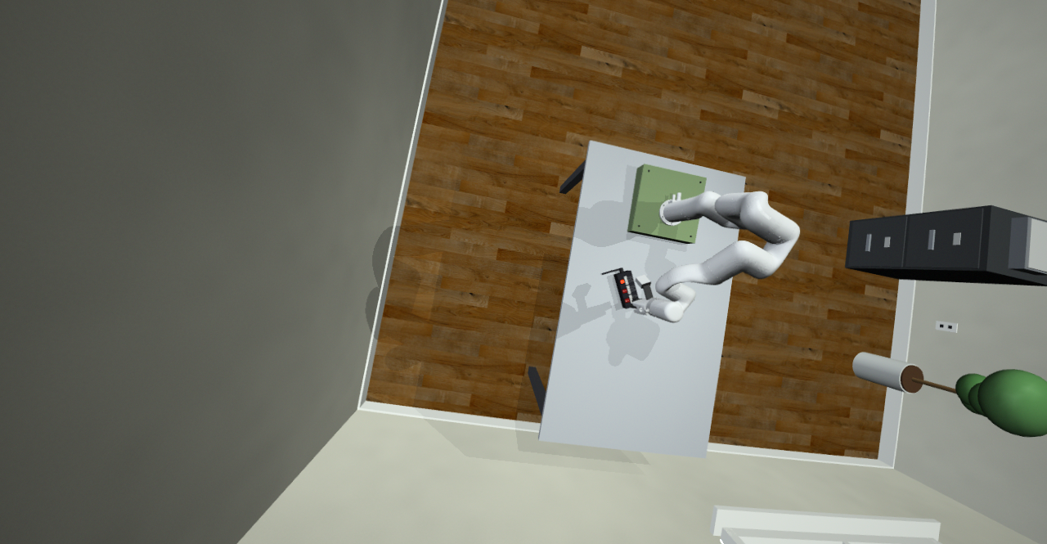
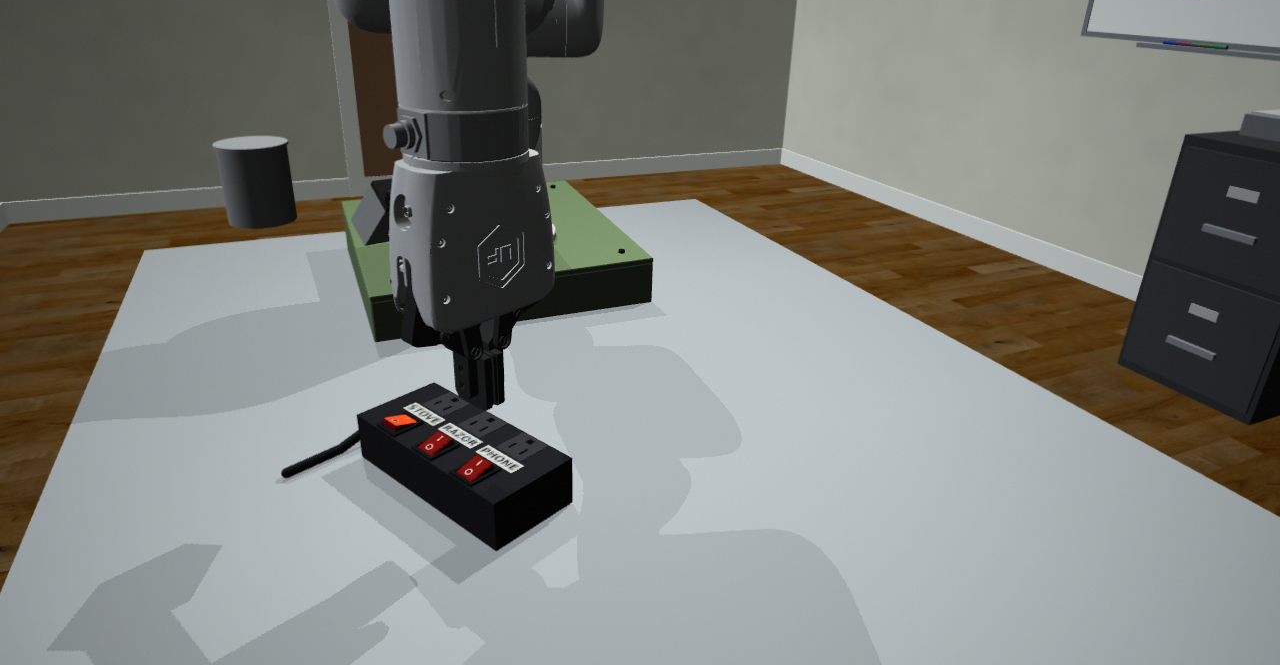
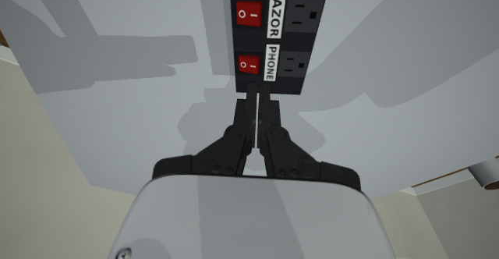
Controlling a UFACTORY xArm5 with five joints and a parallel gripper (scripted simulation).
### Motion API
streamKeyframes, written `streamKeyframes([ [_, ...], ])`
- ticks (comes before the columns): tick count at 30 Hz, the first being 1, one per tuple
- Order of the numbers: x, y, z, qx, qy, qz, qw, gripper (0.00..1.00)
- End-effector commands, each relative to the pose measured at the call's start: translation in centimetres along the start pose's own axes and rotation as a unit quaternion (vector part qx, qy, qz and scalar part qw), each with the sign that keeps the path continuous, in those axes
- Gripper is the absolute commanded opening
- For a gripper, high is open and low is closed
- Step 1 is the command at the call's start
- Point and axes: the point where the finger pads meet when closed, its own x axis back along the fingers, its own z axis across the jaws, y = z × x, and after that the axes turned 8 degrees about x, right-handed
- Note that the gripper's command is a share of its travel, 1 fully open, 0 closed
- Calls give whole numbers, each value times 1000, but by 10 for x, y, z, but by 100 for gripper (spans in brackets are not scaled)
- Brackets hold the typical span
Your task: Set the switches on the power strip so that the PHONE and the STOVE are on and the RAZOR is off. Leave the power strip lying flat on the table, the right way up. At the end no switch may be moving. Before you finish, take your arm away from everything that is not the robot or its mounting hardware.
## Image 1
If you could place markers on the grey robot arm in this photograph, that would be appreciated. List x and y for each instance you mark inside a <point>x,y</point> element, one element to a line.
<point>745,211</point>

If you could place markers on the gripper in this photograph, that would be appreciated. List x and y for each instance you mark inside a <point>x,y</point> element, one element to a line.
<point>640,305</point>

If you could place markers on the black power strip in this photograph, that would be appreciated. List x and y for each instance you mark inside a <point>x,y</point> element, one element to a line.
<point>626,286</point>

